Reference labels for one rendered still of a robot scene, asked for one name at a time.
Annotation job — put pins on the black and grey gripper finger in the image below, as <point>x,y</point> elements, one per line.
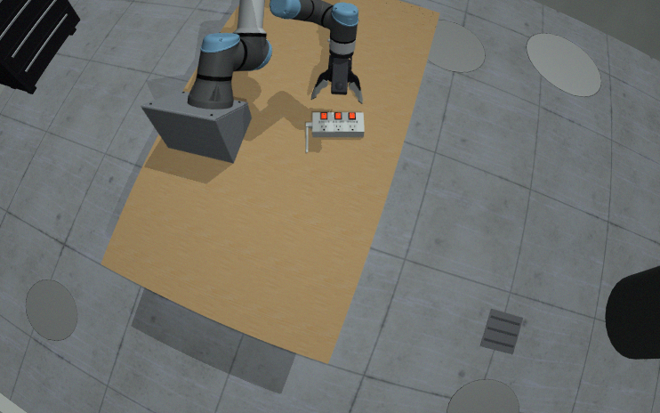
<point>354,85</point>
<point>321,83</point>

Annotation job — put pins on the white power strip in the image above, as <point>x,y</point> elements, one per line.
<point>336,124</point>

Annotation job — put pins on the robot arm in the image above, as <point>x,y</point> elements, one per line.
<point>248,48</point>

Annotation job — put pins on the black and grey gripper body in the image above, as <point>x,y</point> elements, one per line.
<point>340,56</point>

